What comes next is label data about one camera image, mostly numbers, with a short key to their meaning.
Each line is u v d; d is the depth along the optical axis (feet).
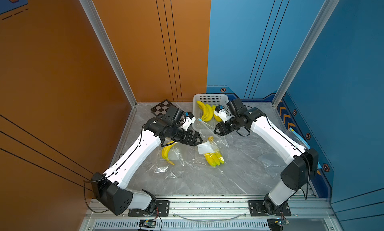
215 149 2.65
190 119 2.20
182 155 2.91
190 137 2.05
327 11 2.39
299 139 2.66
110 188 1.27
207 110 3.44
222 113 2.41
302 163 1.40
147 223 2.37
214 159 2.82
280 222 2.29
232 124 2.20
